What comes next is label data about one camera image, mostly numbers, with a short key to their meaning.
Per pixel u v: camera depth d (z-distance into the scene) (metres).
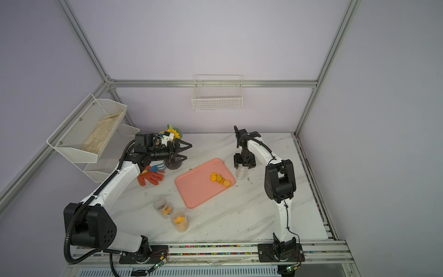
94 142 0.75
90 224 0.41
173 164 0.99
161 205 0.83
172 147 0.70
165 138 0.76
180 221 0.78
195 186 0.98
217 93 0.96
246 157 0.81
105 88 0.90
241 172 0.96
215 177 0.96
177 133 0.90
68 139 0.68
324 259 0.73
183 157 0.82
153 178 0.98
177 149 0.68
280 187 0.56
